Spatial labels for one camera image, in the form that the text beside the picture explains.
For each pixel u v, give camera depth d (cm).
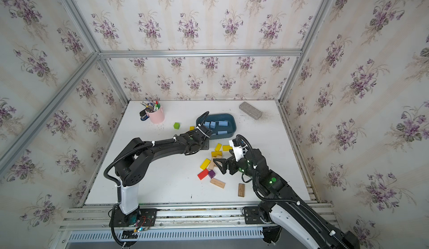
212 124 104
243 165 63
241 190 80
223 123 107
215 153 93
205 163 90
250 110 111
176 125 105
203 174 86
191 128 103
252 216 73
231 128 102
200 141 73
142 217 72
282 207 52
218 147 96
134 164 49
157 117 108
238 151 65
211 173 84
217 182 83
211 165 88
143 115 108
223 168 66
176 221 73
